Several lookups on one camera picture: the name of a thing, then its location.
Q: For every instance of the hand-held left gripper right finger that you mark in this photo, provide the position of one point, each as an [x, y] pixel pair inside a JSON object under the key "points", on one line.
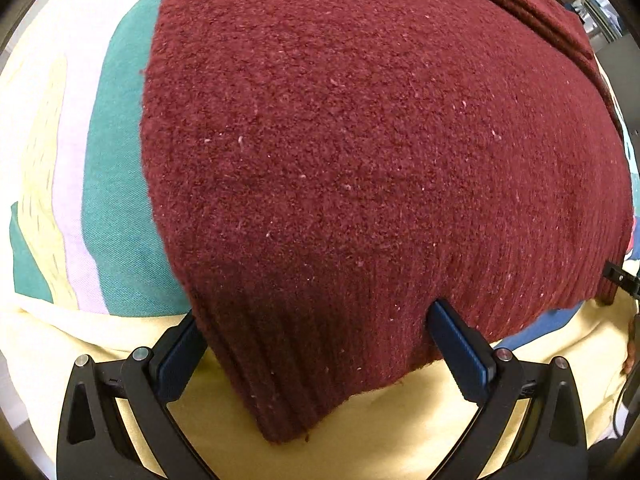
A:
{"points": [[457, 355]]}

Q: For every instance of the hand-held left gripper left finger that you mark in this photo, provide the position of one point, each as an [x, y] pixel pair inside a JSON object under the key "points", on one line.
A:
{"points": [[180, 360]]}

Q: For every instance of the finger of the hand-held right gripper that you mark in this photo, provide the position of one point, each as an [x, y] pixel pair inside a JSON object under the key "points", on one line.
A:
{"points": [[622, 280]]}

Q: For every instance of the maroon knit sweater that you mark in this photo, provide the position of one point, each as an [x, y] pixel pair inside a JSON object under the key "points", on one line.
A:
{"points": [[350, 160]]}

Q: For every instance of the yellow dinosaur print bedsheet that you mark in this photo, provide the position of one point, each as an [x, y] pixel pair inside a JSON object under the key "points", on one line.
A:
{"points": [[100, 160]]}

